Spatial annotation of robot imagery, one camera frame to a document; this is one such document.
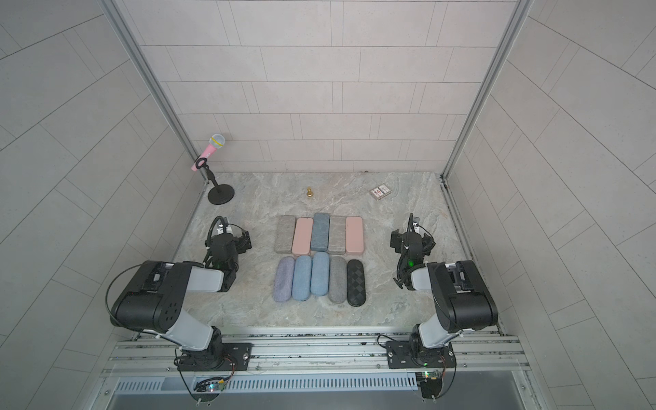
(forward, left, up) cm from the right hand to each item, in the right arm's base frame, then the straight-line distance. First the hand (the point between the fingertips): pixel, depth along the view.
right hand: (411, 228), depth 95 cm
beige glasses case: (-19, +29, -1) cm, 35 cm away
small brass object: (+22, +39, -1) cm, 45 cm away
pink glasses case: (-1, +21, -1) cm, 21 cm away
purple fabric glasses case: (-17, +46, 0) cm, 49 cm away
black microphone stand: (+23, +77, 0) cm, 80 cm away
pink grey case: (0, +41, 0) cm, 41 cm away
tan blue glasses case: (-16, +40, 0) cm, 43 cm away
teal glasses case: (0, +34, 0) cm, 34 cm away
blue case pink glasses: (-15, +34, -1) cm, 38 cm away
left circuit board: (-44, +63, -1) cm, 76 cm away
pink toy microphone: (+27, +70, +25) cm, 79 cm away
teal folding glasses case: (-2, +28, -1) cm, 28 cm away
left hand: (+3, +66, +3) cm, 66 cm away
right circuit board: (-46, +5, -5) cm, 47 cm away
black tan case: (-23, +23, -2) cm, 32 cm away
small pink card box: (+21, +8, -1) cm, 22 cm away
